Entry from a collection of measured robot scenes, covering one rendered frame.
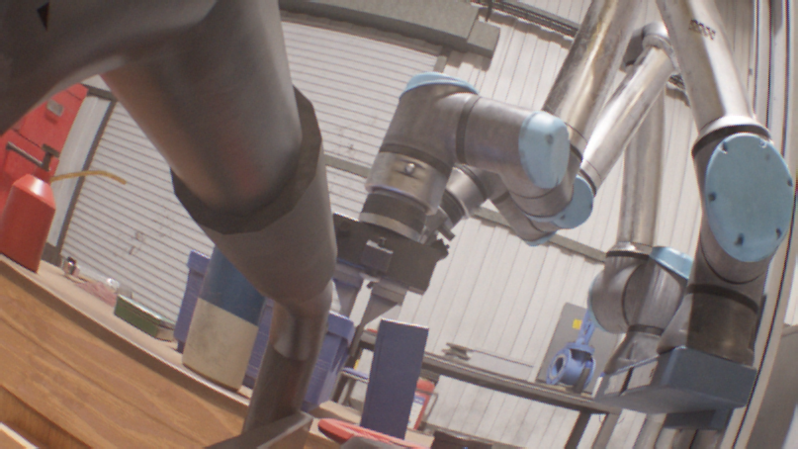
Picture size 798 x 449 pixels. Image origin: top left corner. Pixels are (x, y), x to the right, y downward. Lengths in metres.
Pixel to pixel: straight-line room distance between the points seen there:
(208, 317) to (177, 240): 8.41
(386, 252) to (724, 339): 0.48
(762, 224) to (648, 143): 0.89
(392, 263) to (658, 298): 0.67
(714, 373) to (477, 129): 0.47
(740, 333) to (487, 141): 0.46
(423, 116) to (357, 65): 8.25
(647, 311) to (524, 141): 0.63
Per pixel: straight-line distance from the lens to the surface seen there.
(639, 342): 1.50
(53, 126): 3.57
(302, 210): 0.16
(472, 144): 1.00
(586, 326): 5.69
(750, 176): 0.90
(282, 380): 0.37
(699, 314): 1.05
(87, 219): 9.80
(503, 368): 5.15
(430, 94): 1.03
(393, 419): 0.66
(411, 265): 1.00
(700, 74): 1.01
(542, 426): 8.50
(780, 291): 1.26
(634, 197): 1.71
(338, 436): 0.31
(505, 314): 8.52
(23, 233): 0.82
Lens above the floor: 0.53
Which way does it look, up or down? 11 degrees up
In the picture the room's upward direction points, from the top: 20 degrees clockwise
